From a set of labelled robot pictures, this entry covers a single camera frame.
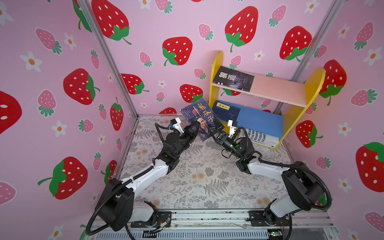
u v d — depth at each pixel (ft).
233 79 2.68
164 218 2.42
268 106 3.89
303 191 1.46
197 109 2.51
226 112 3.32
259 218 2.40
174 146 1.92
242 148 2.02
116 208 1.34
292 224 2.27
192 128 2.34
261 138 3.19
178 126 2.30
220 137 2.28
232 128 2.36
